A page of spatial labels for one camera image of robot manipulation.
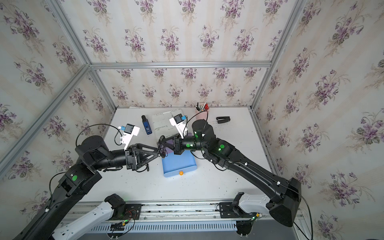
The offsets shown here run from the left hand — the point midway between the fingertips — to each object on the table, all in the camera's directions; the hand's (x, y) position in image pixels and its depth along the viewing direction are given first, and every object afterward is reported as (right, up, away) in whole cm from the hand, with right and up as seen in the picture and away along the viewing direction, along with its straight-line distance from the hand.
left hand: (157, 157), depth 51 cm
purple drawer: (+3, +1, +7) cm, 8 cm away
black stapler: (+38, +14, +59) cm, 72 cm away
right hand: (+1, +4, +9) cm, 9 cm away
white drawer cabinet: (-5, +11, +29) cm, 31 cm away
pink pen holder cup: (+19, +19, +51) cm, 58 cm away
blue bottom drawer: (+2, -13, +37) cm, 39 cm away
